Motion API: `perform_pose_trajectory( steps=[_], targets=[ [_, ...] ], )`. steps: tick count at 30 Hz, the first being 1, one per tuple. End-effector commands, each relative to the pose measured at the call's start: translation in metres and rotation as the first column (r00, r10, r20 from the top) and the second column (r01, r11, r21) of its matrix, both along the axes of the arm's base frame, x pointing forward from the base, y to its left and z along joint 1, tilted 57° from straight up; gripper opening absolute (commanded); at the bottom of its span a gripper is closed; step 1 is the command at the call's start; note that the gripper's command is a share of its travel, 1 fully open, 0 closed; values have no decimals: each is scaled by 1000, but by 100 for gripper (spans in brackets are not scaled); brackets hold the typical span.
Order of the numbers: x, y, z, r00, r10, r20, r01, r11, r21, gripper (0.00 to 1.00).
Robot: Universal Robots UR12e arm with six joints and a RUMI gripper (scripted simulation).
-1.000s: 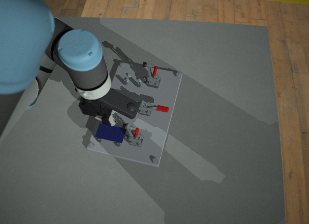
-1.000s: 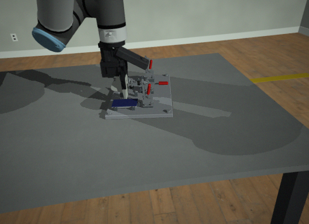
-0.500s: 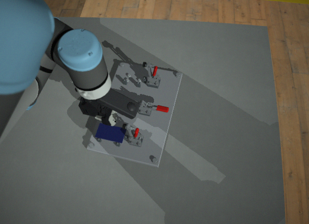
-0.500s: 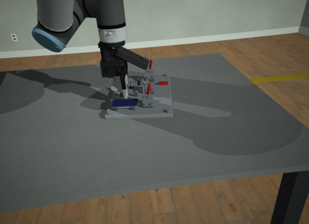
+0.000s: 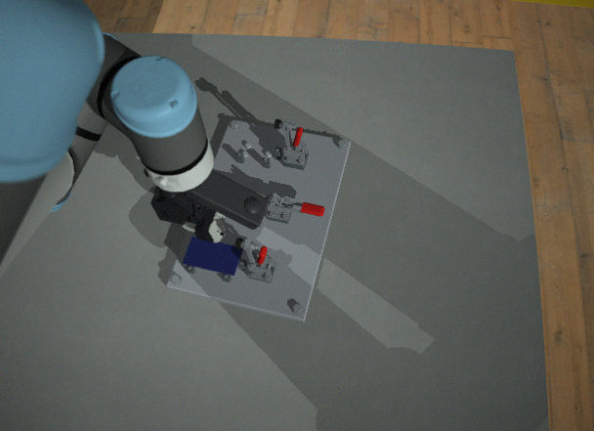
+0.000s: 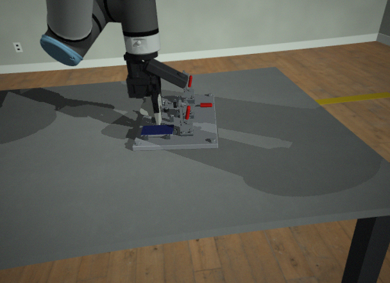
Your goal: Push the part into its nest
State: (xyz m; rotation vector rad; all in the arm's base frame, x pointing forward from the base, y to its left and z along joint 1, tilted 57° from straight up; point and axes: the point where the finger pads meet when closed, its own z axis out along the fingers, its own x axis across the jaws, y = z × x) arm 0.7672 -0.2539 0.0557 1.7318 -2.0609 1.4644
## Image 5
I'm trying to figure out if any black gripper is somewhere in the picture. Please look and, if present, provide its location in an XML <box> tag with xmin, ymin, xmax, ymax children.
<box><xmin>150</xmin><ymin>181</ymin><xmax>225</xmax><ymax>242</ymax></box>

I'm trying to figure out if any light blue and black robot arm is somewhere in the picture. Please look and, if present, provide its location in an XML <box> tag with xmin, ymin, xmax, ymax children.
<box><xmin>0</xmin><ymin>0</ymin><xmax>269</xmax><ymax>278</ymax></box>

